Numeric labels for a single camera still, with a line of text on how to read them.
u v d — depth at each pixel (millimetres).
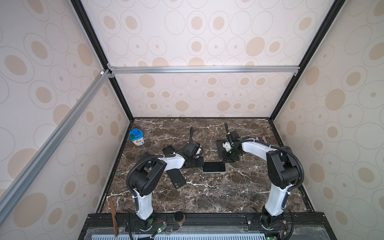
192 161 793
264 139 1058
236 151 795
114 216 759
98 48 808
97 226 732
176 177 899
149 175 492
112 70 900
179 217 695
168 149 1020
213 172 921
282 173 506
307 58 853
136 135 970
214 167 942
